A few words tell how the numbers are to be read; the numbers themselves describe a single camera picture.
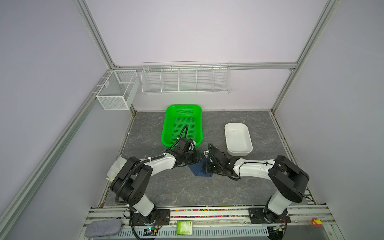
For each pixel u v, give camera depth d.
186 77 1.04
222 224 0.73
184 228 0.69
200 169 0.88
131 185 0.45
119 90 1.02
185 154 0.76
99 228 0.69
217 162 0.69
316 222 0.68
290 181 0.46
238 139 1.01
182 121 1.15
